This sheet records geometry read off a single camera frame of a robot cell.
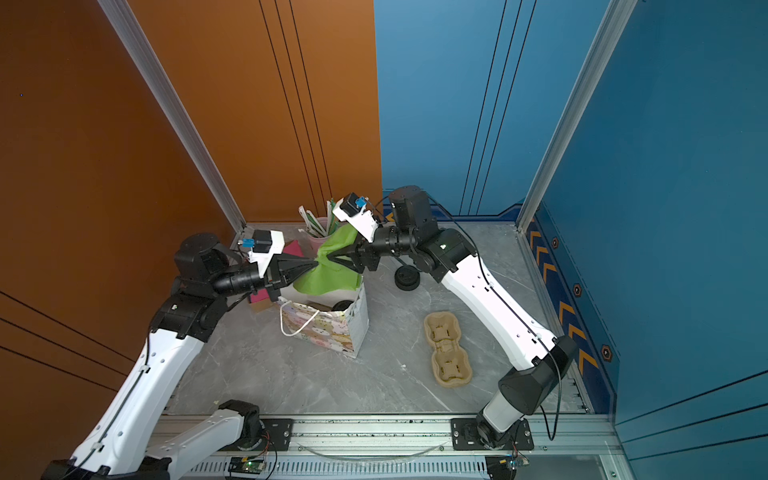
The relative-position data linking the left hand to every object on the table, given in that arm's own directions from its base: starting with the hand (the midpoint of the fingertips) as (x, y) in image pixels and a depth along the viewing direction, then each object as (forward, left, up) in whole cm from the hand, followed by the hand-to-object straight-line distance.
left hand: (315, 260), depth 60 cm
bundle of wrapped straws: (+34, +12, -25) cm, 44 cm away
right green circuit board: (-30, -45, -38) cm, 66 cm away
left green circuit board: (-31, +19, -40) cm, 54 cm away
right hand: (+4, -4, +1) cm, 5 cm away
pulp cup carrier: (-8, -32, -36) cm, 49 cm away
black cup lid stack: (+20, -20, -35) cm, 45 cm away
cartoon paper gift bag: (-6, -4, -21) cm, 22 cm away
